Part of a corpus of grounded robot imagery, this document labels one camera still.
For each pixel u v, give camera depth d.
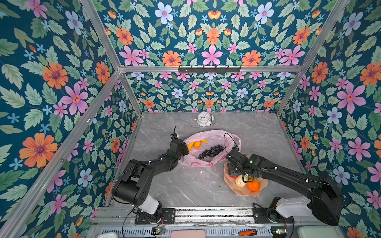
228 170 0.76
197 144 0.97
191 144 0.96
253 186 0.77
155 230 0.71
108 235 0.67
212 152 0.93
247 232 0.68
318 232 0.66
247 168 0.57
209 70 0.92
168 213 0.74
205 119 1.11
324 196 0.40
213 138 1.01
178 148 0.73
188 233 0.69
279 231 0.70
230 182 0.82
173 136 0.84
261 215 0.73
